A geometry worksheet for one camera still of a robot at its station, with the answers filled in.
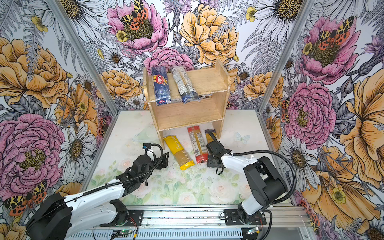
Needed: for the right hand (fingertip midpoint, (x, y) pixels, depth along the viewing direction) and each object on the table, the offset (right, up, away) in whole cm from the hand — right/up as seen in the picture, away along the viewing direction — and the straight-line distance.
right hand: (215, 166), depth 92 cm
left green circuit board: (-46, -25, -21) cm, 57 cm away
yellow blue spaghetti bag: (-3, +16, +10) cm, 20 cm away
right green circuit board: (+15, -24, -21) cm, 35 cm away
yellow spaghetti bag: (-21, +7, +2) cm, 22 cm away
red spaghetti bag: (-10, +12, +7) cm, 17 cm away
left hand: (-31, +7, -7) cm, 32 cm away
